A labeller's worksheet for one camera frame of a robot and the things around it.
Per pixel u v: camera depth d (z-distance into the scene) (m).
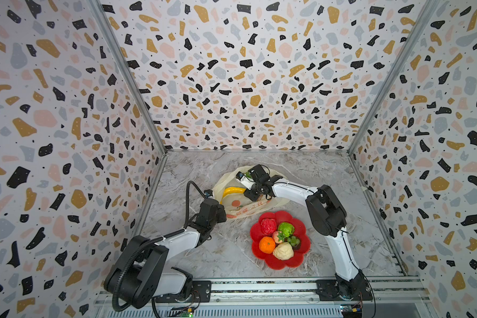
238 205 0.97
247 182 0.90
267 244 0.81
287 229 0.84
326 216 0.56
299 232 0.86
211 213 0.69
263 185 0.78
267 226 0.84
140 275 0.42
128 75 0.86
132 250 0.41
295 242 0.81
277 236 0.80
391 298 0.73
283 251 0.78
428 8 0.72
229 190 1.00
